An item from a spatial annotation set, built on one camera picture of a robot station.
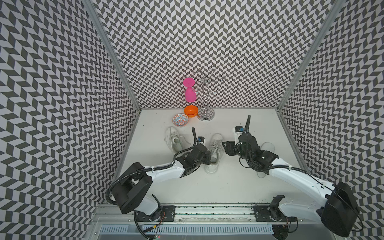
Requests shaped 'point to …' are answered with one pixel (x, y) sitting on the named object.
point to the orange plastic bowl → (191, 111)
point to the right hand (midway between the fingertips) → (227, 145)
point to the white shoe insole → (269, 147)
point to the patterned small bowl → (180, 120)
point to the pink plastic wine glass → (190, 94)
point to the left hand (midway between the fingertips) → (209, 155)
